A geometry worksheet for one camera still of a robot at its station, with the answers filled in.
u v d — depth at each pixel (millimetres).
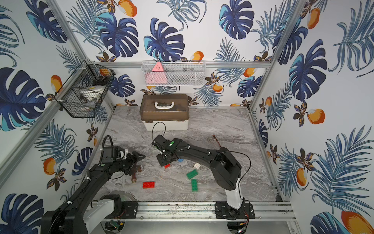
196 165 878
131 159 745
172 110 916
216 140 1032
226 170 472
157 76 895
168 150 604
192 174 858
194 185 817
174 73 926
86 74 946
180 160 592
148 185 816
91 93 799
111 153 664
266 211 756
